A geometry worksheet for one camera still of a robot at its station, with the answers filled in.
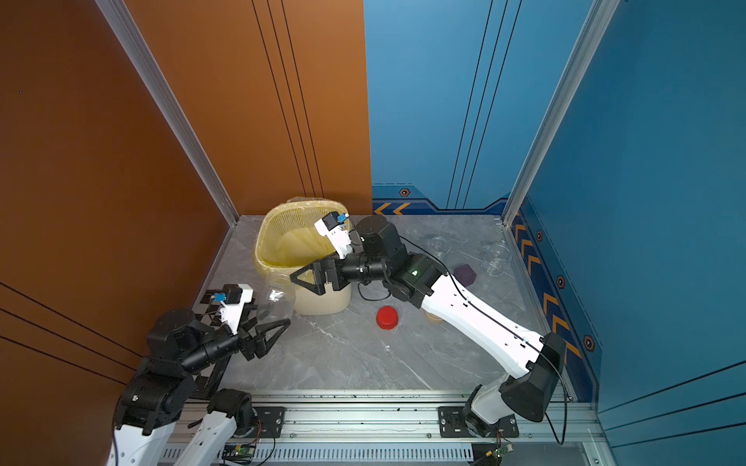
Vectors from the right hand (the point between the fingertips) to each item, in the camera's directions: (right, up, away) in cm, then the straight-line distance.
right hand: (308, 271), depth 59 cm
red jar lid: (+17, -18, +33) cm, 41 cm away
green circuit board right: (+44, -44, +9) cm, 63 cm away
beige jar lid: (+31, -18, +32) cm, 47 cm away
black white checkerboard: (-41, -16, +34) cm, 56 cm away
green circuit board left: (-19, -46, +12) cm, 51 cm away
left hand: (-7, -9, +5) cm, 13 cm away
